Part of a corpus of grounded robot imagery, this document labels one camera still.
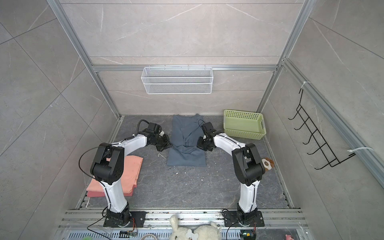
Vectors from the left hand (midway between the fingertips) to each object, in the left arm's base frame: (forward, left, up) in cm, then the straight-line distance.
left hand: (174, 141), depth 96 cm
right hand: (-2, -16, -2) cm, 17 cm away
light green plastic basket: (+18, -54, -6) cm, 57 cm away
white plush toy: (-50, -19, +3) cm, 53 cm away
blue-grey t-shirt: (-5, -6, -6) cm, 10 cm away
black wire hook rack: (-24, -68, +26) cm, 77 cm away
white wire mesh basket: (+35, -3, +22) cm, 42 cm away
